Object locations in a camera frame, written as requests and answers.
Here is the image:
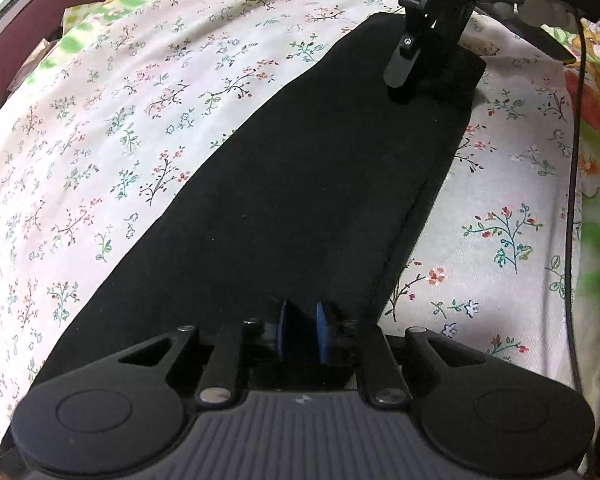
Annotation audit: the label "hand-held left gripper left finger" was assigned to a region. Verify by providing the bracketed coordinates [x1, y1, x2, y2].
[112, 299, 290, 407]

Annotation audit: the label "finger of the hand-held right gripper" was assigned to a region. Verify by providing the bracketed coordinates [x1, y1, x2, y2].
[384, 6, 431, 92]
[422, 0, 478, 68]

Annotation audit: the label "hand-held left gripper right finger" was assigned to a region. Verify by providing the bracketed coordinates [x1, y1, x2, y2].
[315, 300, 490, 407]

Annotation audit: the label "black pants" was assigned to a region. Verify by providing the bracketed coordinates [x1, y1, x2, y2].
[0, 12, 487, 476]

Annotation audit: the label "pink and yellow printed blanket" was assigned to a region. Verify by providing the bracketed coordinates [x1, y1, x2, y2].
[30, 0, 600, 391]

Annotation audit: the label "white floral bed sheet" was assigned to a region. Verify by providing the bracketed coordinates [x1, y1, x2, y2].
[0, 0, 600, 461]

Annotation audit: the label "black cable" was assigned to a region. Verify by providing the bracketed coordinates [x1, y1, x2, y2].
[562, 10, 598, 480]

